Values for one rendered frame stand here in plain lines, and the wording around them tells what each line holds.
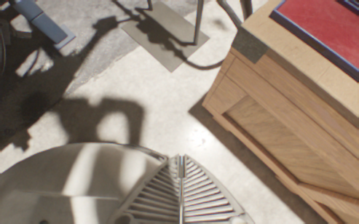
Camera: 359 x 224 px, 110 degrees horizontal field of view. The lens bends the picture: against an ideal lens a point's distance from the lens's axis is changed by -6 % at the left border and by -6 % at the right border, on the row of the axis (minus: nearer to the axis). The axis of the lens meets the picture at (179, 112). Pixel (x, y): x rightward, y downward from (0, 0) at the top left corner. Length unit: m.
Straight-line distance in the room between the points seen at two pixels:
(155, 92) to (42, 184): 0.51
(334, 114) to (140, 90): 0.66
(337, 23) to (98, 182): 0.49
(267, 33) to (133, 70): 0.64
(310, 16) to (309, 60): 0.08
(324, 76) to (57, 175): 0.49
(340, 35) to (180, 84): 0.55
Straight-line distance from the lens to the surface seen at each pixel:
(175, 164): 0.17
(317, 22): 0.32
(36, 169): 0.42
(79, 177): 0.35
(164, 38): 0.85
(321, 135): 0.35
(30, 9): 1.00
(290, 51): 0.26
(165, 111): 0.66
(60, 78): 0.97
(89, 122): 0.78
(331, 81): 0.28
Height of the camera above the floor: 0.64
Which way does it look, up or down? 76 degrees down
